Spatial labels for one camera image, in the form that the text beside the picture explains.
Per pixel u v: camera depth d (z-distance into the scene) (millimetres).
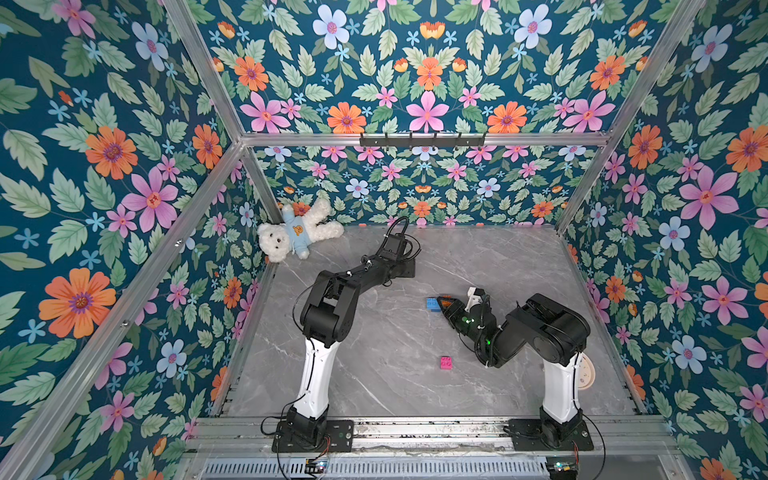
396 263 840
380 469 766
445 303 910
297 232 1077
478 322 736
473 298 885
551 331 525
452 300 890
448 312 859
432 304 946
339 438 734
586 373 811
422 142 930
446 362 843
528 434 722
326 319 581
